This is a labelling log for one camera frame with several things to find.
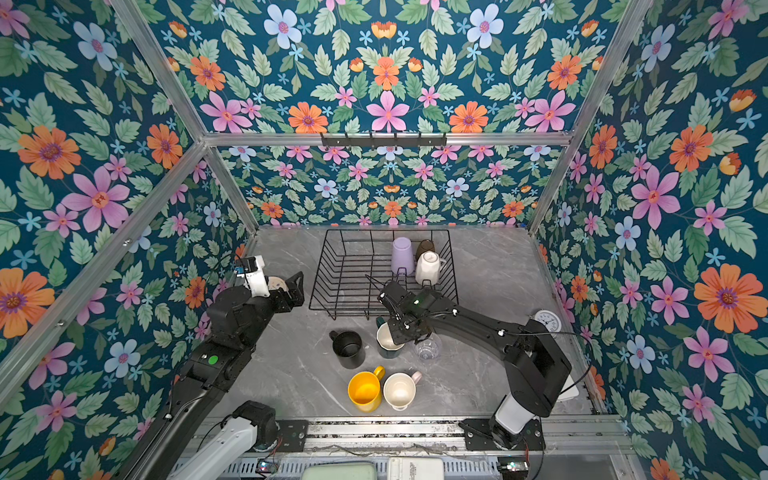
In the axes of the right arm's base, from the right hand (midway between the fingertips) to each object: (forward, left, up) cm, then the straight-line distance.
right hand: (400, 332), depth 83 cm
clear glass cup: (-2, -9, -7) cm, 11 cm away
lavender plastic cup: (+25, 0, +1) cm, 25 cm away
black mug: (-2, +15, -6) cm, 17 cm away
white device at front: (-31, -4, -7) cm, 32 cm away
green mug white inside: (0, +5, -6) cm, 7 cm away
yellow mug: (-13, +10, -8) cm, 18 cm away
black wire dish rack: (+31, +17, -8) cm, 36 cm away
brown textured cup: (+31, -8, +2) cm, 32 cm away
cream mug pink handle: (-13, 0, -7) cm, 15 cm away
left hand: (+5, +26, +23) cm, 35 cm away
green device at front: (-31, +13, -5) cm, 34 cm away
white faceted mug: (+20, -9, +4) cm, 22 cm away
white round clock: (+6, -46, -5) cm, 47 cm away
